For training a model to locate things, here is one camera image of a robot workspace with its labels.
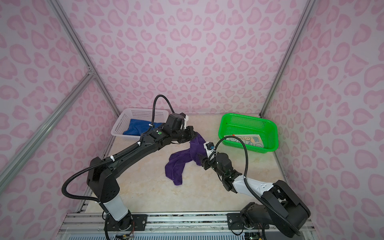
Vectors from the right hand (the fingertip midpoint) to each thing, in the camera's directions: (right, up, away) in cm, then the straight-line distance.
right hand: (201, 150), depth 82 cm
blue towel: (-47, +13, +28) cm, 56 cm away
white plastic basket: (-57, +21, +25) cm, 66 cm away
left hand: (+1, +9, -5) cm, 10 cm away
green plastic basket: (+36, +15, +34) cm, 52 cm away
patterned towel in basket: (+35, +4, +20) cm, 41 cm away
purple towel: (-16, -12, +6) cm, 21 cm away
